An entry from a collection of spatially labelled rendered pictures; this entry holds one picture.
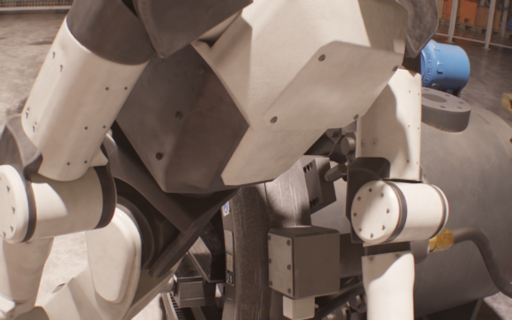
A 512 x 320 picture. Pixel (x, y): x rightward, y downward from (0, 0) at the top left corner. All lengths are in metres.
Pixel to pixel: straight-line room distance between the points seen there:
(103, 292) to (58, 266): 1.51
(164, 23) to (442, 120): 1.06
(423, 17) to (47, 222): 0.54
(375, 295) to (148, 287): 0.33
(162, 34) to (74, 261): 1.94
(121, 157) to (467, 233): 0.70
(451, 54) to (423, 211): 1.06
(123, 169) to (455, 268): 0.90
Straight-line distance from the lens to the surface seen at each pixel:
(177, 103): 0.61
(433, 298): 1.46
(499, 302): 2.55
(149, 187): 0.73
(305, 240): 0.93
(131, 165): 0.73
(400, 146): 0.78
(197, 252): 1.21
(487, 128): 1.58
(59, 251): 2.43
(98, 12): 0.48
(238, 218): 1.04
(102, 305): 0.85
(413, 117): 0.80
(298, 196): 1.04
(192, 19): 0.48
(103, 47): 0.49
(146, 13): 0.45
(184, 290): 1.19
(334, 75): 0.59
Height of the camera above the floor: 1.26
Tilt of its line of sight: 21 degrees down
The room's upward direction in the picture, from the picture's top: 7 degrees clockwise
